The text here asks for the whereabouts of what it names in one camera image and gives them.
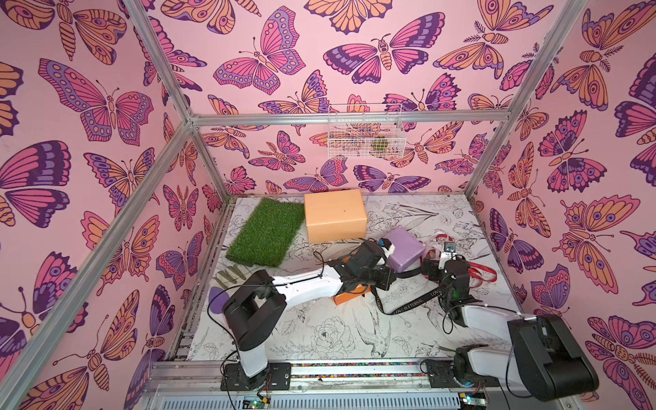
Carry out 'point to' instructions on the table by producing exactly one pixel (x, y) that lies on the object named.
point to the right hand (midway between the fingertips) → (445, 255)
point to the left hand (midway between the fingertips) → (400, 277)
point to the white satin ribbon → (434, 243)
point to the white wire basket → (366, 131)
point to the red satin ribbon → (432, 253)
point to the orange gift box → (358, 290)
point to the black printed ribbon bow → (411, 304)
